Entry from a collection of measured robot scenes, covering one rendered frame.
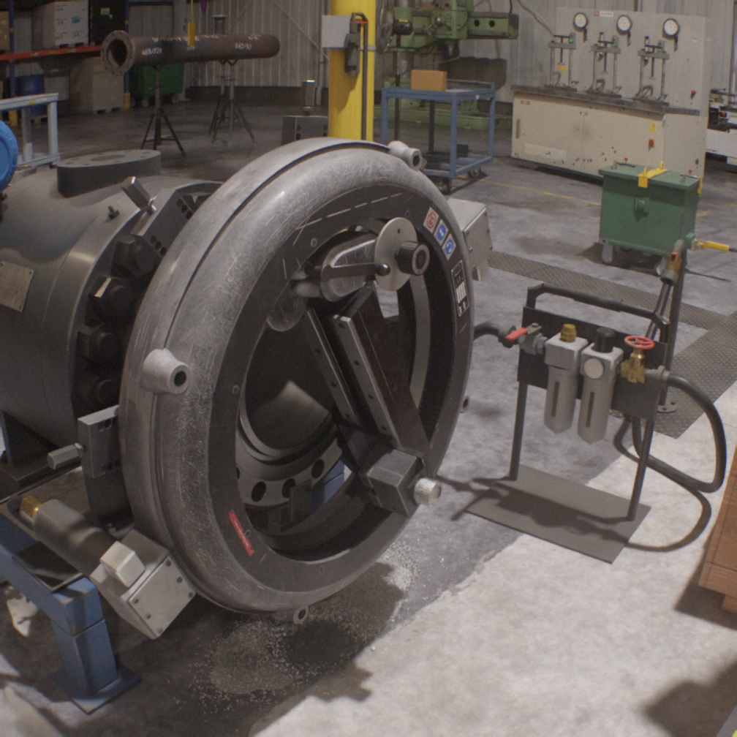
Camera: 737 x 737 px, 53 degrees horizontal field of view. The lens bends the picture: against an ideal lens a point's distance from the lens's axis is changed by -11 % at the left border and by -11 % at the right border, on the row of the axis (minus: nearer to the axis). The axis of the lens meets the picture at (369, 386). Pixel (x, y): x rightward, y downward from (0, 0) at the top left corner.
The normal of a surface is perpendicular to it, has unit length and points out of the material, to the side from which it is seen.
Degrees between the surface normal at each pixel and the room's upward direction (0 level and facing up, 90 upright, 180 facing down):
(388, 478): 29
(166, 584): 90
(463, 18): 90
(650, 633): 0
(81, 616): 90
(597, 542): 0
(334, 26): 90
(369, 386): 119
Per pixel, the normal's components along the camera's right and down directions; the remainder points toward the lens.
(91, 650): 0.80, 0.25
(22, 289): -0.51, -0.15
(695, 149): 0.61, 0.33
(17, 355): -0.59, 0.24
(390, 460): -0.27, -0.65
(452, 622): 0.02, -0.91
